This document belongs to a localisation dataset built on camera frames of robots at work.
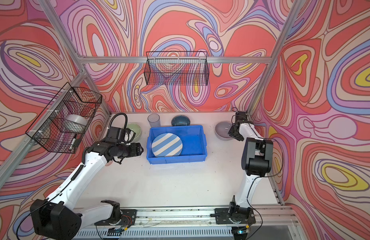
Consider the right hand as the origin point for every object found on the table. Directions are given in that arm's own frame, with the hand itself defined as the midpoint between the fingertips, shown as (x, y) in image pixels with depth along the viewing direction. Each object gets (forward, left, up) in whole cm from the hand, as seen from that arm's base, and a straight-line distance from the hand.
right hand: (235, 137), depth 99 cm
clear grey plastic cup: (+9, +54, +11) cm, 56 cm away
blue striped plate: (-4, +46, 0) cm, 46 cm away
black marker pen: (-15, +89, +22) cm, 93 cm away
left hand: (-14, +59, +12) cm, 62 cm away
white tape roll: (-9, +87, +29) cm, 92 cm away
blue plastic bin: (+3, +28, -3) cm, 29 cm away
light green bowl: (+8, +67, +3) cm, 68 cm away
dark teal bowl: (+16, +37, +2) cm, 40 cm away
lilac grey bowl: (+8, +7, -3) cm, 11 cm away
